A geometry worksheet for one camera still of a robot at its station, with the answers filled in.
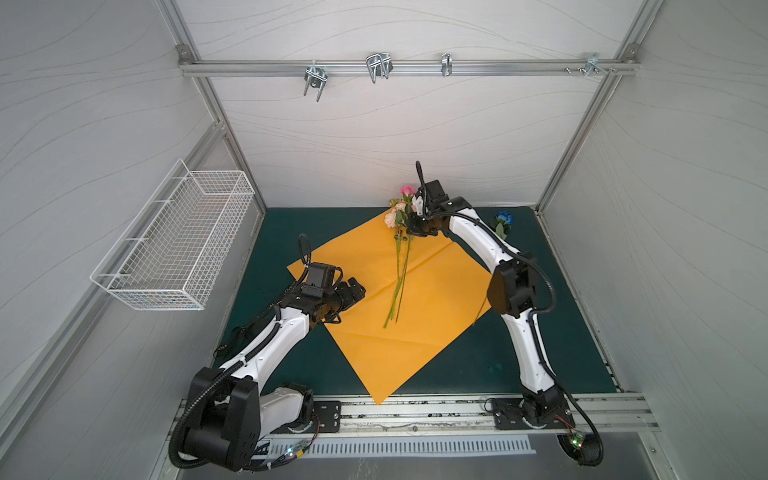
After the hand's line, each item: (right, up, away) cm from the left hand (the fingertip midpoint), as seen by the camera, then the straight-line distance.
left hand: (360, 291), depth 86 cm
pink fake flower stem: (+15, +20, +2) cm, 25 cm away
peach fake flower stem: (+9, +22, +26) cm, 35 cm away
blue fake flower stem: (+52, +23, +26) cm, 63 cm away
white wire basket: (-43, +12, -18) cm, 48 cm away
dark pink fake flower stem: (+15, +31, +14) cm, 37 cm away
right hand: (+16, +21, +12) cm, 29 cm away
